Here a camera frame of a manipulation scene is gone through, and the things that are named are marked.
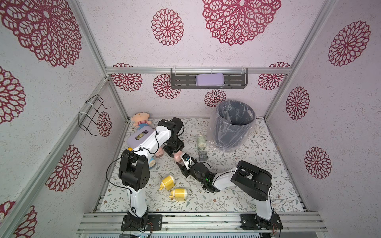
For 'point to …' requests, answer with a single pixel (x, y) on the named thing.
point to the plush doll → (140, 119)
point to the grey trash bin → (234, 122)
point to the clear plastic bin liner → (210, 134)
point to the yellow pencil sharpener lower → (179, 194)
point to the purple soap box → (210, 80)
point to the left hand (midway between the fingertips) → (179, 152)
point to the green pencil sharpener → (201, 143)
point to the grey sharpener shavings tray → (203, 155)
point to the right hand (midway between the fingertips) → (180, 158)
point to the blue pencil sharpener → (152, 162)
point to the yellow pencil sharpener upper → (167, 182)
